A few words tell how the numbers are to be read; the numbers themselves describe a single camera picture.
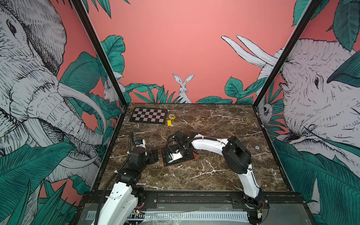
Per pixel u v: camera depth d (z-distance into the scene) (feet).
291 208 2.41
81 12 2.32
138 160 1.93
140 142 2.33
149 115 3.62
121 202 1.59
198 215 2.30
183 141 2.33
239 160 1.70
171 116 3.64
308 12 2.33
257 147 3.13
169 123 3.52
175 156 2.58
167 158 2.50
